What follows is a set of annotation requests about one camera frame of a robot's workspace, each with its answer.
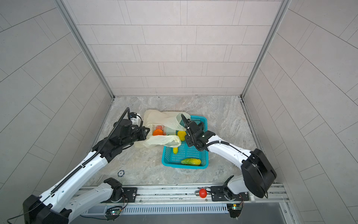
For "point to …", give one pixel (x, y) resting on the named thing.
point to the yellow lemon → (182, 135)
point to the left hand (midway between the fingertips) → (153, 128)
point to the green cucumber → (191, 161)
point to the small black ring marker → (120, 173)
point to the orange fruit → (158, 132)
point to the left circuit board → (113, 212)
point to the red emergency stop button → (203, 193)
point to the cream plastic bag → (172, 121)
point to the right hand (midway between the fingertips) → (189, 137)
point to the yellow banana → (175, 150)
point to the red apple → (159, 127)
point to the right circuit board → (234, 209)
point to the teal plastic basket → (171, 160)
